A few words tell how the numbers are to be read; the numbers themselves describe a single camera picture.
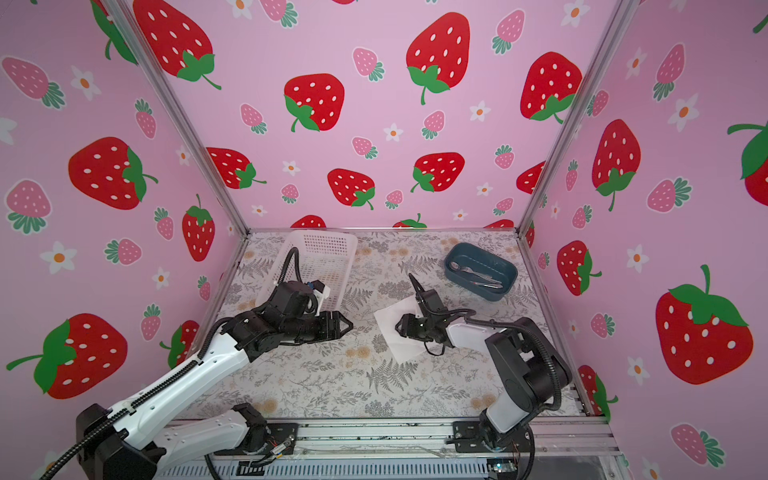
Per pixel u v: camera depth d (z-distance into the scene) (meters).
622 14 0.69
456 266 1.08
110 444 0.38
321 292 0.71
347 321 0.72
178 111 0.85
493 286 1.04
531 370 0.46
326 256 1.11
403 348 0.89
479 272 1.07
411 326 0.82
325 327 0.65
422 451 0.73
